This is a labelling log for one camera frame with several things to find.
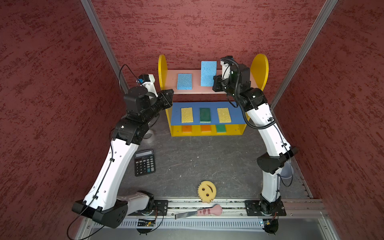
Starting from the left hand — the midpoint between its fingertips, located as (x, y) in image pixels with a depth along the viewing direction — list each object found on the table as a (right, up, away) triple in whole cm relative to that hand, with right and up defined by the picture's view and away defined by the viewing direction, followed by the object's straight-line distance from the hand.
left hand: (173, 94), depth 62 cm
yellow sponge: (+3, -8, +33) cm, 34 cm away
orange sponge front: (+16, -17, +44) cm, 50 cm away
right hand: (+18, +9, +8) cm, 22 cm away
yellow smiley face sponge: (+16, -49, +16) cm, 54 cm away
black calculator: (-22, -37, +26) cm, 50 cm away
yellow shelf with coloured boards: (+10, -5, +37) cm, 38 cm away
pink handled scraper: (+19, -56, +11) cm, 60 cm away
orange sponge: (+3, -17, +41) cm, 44 cm away
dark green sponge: (+16, -8, +33) cm, 37 cm away
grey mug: (+62, -40, +21) cm, 77 cm away
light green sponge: (+27, -17, +41) cm, 52 cm away
